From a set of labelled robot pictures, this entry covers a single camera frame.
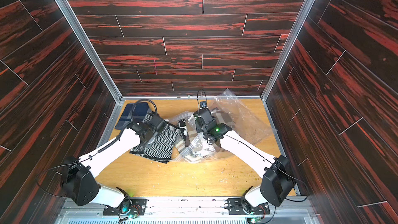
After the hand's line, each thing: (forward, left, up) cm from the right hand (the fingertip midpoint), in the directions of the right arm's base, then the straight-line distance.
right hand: (207, 117), depth 82 cm
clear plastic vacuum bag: (+26, -14, -21) cm, 37 cm away
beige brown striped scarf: (-7, +10, -11) cm, 16 cm away
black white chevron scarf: (-12, +25, -14) cm, 31 cm away
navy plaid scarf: (+19, +54, -19) cm, 60 cm away
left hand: (-10, +34, -6) cm, 36 cm away
